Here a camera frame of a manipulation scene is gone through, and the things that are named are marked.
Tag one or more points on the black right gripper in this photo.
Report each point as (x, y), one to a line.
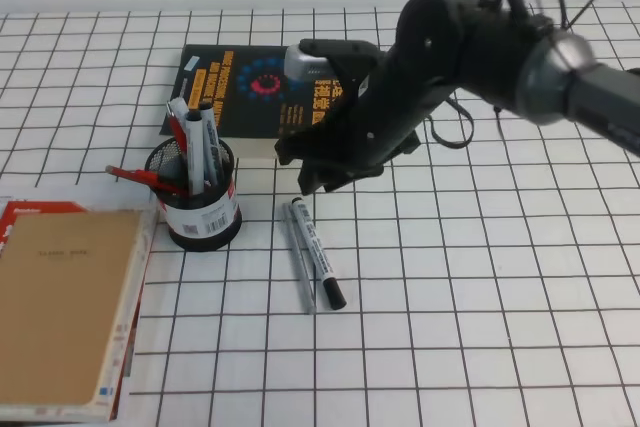
(374, 126)

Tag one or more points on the white marker with black cap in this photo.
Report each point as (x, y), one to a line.
(321, 262)

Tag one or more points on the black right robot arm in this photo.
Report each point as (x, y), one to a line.
(519, 63)

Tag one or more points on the grey pen on table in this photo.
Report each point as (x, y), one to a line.
(299, 262)

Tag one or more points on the black mesh pen holder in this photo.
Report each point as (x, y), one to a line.
(202, 223)

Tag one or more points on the white and red pen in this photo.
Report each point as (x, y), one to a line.
(177, 110)

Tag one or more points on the red pen in holder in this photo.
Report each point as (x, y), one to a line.
(150, 179)

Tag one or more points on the black textbook with orange text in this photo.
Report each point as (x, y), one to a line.
(254, 102)

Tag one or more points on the white marker black cap middle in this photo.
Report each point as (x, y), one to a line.
(212, 152)

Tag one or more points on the tall white marker black cap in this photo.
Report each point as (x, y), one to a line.
(195, 152)

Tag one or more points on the brown kraft notebook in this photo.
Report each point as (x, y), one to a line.
(62, 276)

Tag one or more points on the red and white book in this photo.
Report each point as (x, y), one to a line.
(103, 407)

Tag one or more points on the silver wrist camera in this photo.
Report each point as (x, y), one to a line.
(307, 67)

